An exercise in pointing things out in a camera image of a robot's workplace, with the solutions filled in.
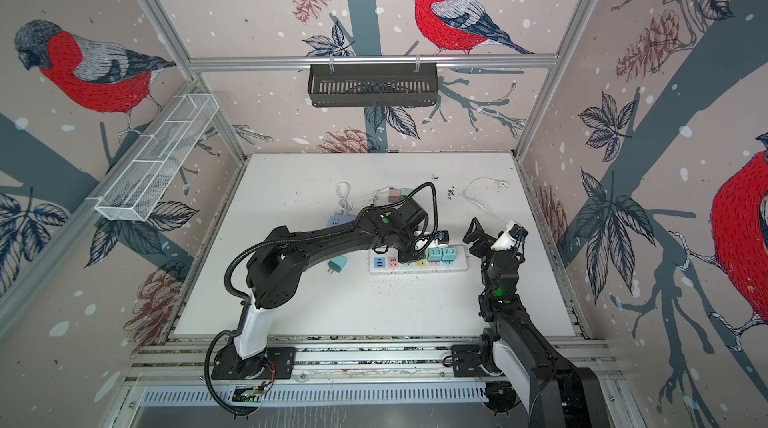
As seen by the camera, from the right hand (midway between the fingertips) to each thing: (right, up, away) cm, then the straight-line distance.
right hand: (485, 227), depth 82 cm
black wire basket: (-33, +48, +24) cm, 63 cm away
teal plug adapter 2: (-10, -8, +3) cm, 13 cm away
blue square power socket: (-44, 0, +15) cm, 47 cm away
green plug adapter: (-22, +9, +24) cm, 34 cm away
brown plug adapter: (-26, +8, +24) cm, 36 cm away
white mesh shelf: (-89, +19, -4) cm, 91 cm away
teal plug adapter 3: (-14, -8, +3) cm, 17 cm away
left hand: (-17, -7, +3) cm, 19 cm away
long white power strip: (-28, -11, +5) cm, 31 cm away
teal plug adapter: (-43, -12, +4) cm, 44 cm away
